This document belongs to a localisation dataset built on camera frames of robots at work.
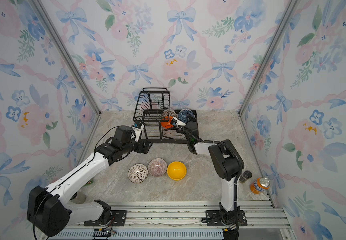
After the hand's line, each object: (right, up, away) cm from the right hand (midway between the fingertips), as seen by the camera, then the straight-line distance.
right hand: (186, 115), depth 96 cm
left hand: (-24, -14, -15) cm, 31 cm away
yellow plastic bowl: (-6, -33, -10) cm, 35 cm away
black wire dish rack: (-25, +10, +14) cm, 30 cm away
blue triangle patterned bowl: (-2, +2, +18) cm, 18 cm away
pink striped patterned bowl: (-18, -32, -6) cm, 37 cm away
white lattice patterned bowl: (-29, -35, -8) cm, 46 cm away
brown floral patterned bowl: (-10, +3, +18) cm, 20 cm away
